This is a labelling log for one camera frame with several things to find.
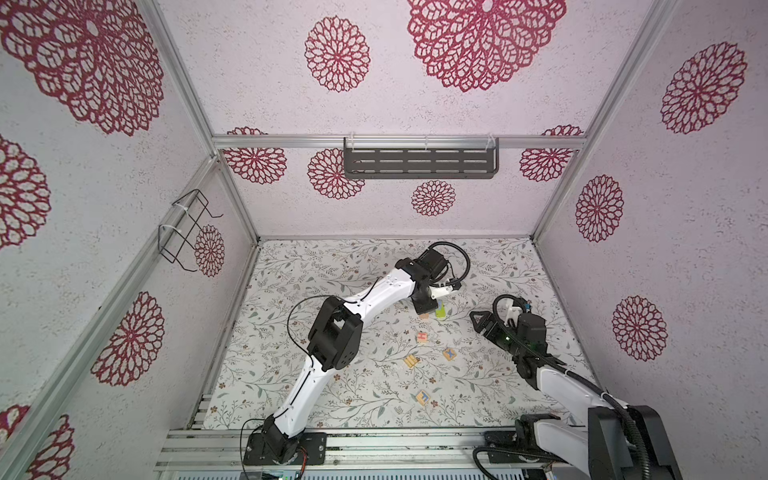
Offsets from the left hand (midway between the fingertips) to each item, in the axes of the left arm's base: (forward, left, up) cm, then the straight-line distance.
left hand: (423, 304), depth 94 cm
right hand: (-6, -16, +3) cm, 17 cm away
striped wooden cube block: (-16, +5, -5) cm, 17 cm away
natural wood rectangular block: (-1, -1, -5) cm, 5 cm away
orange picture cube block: (-14, -7, -5) cm, 17 cm away
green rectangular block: (+1, -7, -7) cm, 10 cm away
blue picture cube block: (-26, +2, -5) cm, 27 cm away
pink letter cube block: (-9, +1, -5) cm, 10 cm away
